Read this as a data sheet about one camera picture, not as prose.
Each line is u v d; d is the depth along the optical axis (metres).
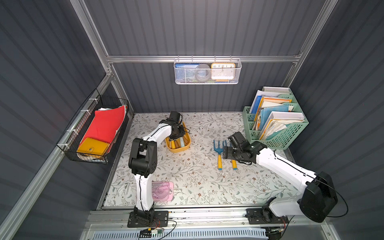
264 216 0.68
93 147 0.64
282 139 0.91
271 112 0.85
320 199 0.41
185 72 0.91
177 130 0.85
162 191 0.82
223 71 0.88
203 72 0.90
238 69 0.85
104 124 0.71
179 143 0.97
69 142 0.60
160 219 0.73
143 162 0.57
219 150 0.97
